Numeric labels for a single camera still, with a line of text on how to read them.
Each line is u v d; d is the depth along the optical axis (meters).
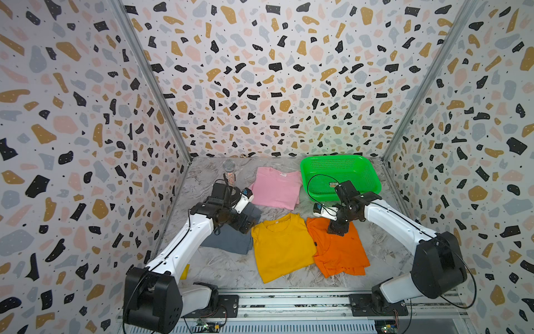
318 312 0.73
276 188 1.03
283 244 0.88
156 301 0.39
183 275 0.80
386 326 0.71
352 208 0.63
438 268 0.43
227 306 0.74
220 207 0.62
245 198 0.75
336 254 0.86
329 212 0.75
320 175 0.74
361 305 0.73
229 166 0.81
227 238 0.88
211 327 0.70
